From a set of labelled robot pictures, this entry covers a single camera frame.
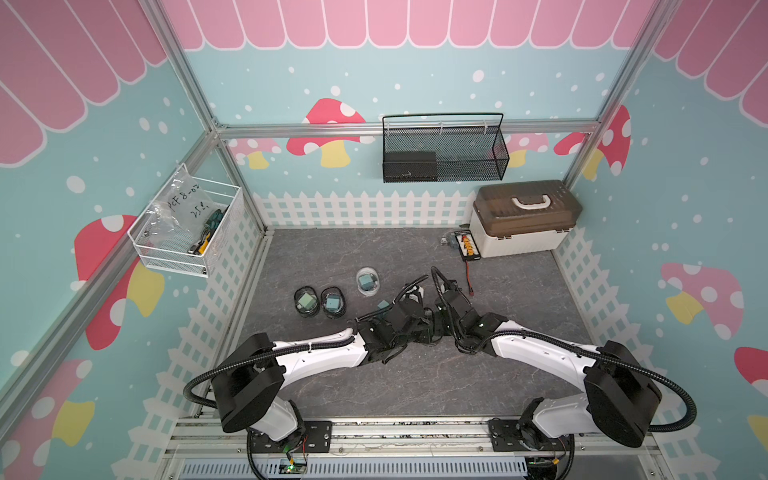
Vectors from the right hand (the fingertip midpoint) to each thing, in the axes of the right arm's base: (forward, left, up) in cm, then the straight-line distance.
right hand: (435, 317), depth 87 cm
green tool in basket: (+13, +57, +28) cm, 65 cm away
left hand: (-5, +1, +4) cm, 7 cm away
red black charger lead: (+17, -14, -8) cm, 23 cm away
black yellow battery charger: (+33, -16, -6) cm, 37 cm away
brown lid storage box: (+30, -30, +12) cm, 44 cm away
